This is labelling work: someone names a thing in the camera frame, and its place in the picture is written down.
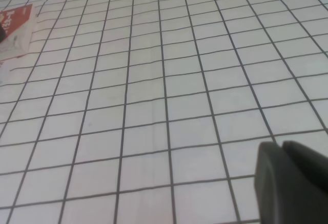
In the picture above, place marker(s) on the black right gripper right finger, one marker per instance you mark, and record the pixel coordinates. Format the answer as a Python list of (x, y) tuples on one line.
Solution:
[(312, 203)]

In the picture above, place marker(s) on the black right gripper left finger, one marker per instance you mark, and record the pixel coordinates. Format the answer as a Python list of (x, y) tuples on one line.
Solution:
[(276, 185)]

